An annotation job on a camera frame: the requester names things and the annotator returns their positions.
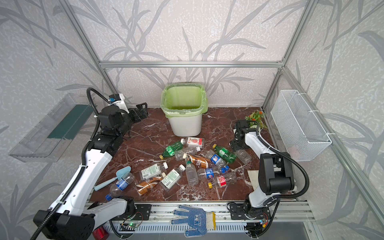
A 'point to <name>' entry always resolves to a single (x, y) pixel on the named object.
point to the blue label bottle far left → (128, 179)
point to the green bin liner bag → (179, 99)
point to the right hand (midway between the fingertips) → (241, 141)
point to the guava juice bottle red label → (193, 141)
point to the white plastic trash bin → (187, 126)
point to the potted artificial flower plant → (256, 116)
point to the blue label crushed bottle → (207, 173)
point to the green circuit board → (128, 225)
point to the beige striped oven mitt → (253, 176)
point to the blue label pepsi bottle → (215, 158)
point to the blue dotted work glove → (202, 221)
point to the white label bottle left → (153, 170)
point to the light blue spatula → (119, 174)
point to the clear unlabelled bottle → (180, 154)
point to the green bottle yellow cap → (225, 153)
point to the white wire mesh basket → (303, 135)
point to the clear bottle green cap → (191, 174)
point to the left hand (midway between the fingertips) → (142, 101)
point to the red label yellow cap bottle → (222, 181)
